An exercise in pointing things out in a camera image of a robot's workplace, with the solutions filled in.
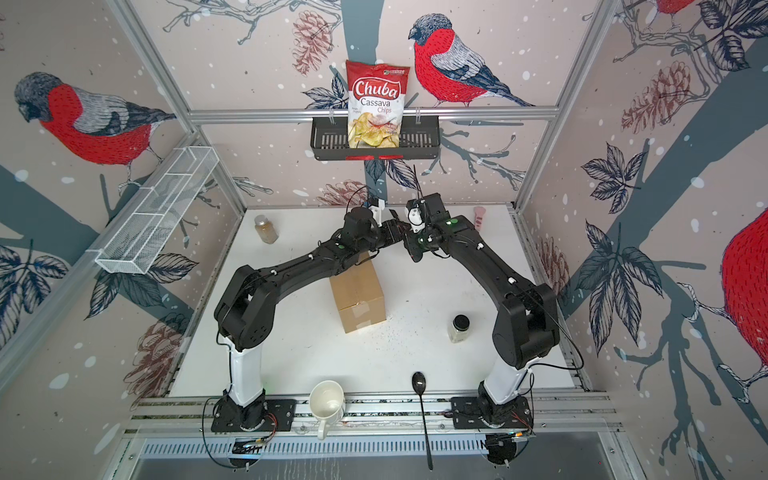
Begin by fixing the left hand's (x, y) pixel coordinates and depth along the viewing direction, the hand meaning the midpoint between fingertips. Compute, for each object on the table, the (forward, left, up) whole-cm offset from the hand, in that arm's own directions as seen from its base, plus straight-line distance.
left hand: (410, 228), depth 85 cm
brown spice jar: (+14, +51, -16) cm, 55 cm away
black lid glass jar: (-25, -13, -15) cm, 32 cm away
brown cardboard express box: (-18, +14, -6) cm, 24 cm away
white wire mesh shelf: (-7, +68, +8) cm, 69 cm away
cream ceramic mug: (-40, +22, -22) cm, 51 cm away
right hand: (-2, +1, -5) cm, 6 cm away
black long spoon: (-37, -2, -22) cm, 43 cm away
